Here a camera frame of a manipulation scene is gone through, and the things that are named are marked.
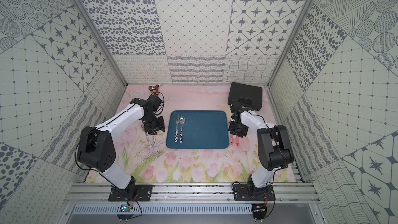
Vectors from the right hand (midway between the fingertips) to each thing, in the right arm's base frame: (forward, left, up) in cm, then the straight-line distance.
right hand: (237, 135), depth 91 cm
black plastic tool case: (+31, -12, +1) cm, 33 cm away
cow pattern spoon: (+10, +34, 0) cm, 36 cm away
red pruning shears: (+37, +61, +2) cm, 71 cm away
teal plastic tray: (+5, +22, -2) cm, 22 cm away
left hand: (0, +43, +7) cm, 44 cm away
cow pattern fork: (+2, +37, -1) cm, 37 cm away
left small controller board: (-36, +56, -4) cm, 67 cm away
